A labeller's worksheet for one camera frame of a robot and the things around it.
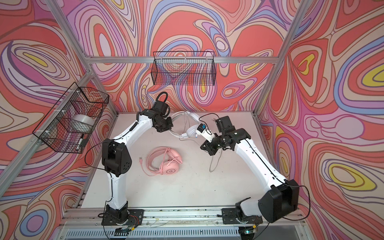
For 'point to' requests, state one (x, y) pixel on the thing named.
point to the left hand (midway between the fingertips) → (174, 125)
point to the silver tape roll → (83, 122)
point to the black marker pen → (80, 140)
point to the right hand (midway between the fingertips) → (204, 149)
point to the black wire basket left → (69, 124)
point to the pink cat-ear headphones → (170, 164)
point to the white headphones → (192, 129)
